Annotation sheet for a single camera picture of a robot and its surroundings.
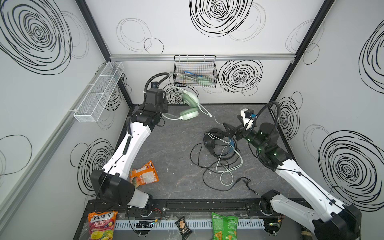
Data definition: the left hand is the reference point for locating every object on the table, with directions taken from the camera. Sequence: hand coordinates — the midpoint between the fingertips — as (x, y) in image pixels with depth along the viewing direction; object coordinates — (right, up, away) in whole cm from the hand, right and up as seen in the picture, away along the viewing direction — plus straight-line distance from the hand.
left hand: (160, 100), depth 76 cm
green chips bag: (+31, -58, -11) cm, 67 cm away
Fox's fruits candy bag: (-25, -58, -9) cm, 63 cm away
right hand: (+35, -10, -6) cm, 37 cm away
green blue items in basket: (+16, +13, +9) cm, 23 cm away
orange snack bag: (-10, -41, +5) cm, 42 cm away
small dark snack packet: (+11, -59, -8) cm, 60 cm away
